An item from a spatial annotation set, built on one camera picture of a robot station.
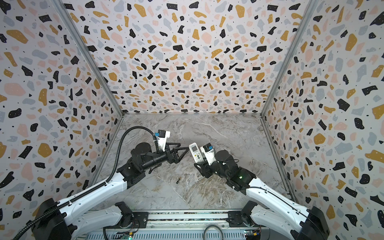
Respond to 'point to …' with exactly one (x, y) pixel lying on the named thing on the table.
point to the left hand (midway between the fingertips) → (184, 145)
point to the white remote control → (196, 152)
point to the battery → (177, 181)
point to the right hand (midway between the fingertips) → (196, 160)
